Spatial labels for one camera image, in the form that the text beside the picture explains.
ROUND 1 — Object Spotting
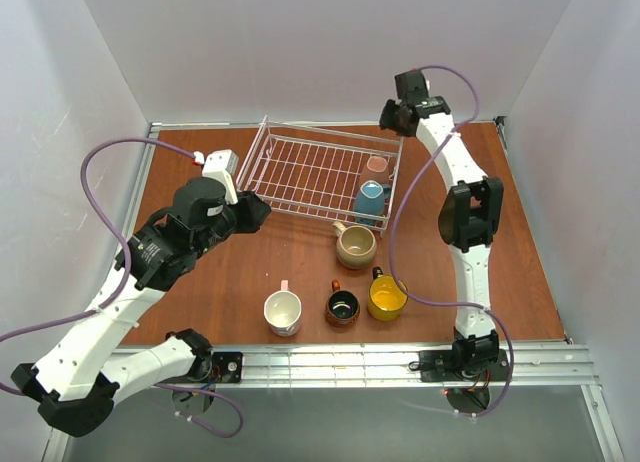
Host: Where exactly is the pink floral mug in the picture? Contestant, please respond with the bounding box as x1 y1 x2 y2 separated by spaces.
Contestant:
359 155 390 186

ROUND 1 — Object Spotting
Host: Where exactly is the blue floral mug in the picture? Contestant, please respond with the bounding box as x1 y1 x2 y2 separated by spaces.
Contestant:
353 180 392 217

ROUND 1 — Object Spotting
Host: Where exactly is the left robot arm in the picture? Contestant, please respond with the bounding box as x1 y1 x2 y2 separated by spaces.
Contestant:
11 177 271 437

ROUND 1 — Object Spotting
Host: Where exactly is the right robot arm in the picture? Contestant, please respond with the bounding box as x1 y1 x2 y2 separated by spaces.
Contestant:
379 68 504 377

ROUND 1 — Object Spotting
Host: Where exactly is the beige round mug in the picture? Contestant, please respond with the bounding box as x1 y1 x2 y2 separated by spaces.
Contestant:
332 221 377 270

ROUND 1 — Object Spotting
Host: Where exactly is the dark brown glazed mug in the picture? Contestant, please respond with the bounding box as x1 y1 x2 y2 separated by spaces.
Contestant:
324 279 360 328

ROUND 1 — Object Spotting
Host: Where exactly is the yellow enamel mug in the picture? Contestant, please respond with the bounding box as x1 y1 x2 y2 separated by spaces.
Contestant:
367 266 408 322

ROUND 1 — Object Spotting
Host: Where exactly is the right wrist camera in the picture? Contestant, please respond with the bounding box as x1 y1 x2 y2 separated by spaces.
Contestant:
394 69 429 105

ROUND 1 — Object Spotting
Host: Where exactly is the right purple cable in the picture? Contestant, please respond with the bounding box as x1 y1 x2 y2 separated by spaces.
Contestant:
388 64 514 418

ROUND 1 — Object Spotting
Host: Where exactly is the white wire dish rack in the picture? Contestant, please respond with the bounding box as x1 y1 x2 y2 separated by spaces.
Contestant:
236 117 404 232

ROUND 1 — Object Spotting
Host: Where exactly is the white mug pink handle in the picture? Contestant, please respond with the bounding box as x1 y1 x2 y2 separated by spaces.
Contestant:
263 280 302 337

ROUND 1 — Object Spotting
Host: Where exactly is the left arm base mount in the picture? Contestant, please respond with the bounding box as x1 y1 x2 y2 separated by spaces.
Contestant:
172 351 244 415

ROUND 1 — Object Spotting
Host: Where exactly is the aluminium front rail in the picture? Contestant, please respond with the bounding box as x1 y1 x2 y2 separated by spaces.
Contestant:
215 341 599 389

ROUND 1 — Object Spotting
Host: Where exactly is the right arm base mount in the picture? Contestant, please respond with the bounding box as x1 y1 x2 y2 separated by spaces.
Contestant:
408 350 511 414

